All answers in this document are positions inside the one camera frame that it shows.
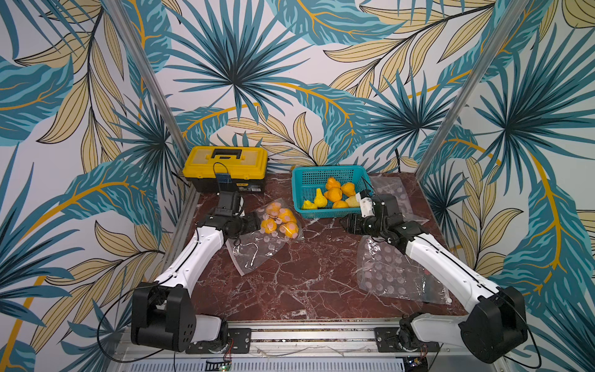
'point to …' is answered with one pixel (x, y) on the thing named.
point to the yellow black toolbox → (227, 169)
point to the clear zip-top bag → (392, 184)
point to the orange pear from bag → (333, 194)
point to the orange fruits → (279, 217)
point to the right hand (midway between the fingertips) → (346, 220)
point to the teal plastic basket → (305, 180)
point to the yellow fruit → (340, 204)
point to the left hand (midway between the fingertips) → (253, 226)
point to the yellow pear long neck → (320, 200)
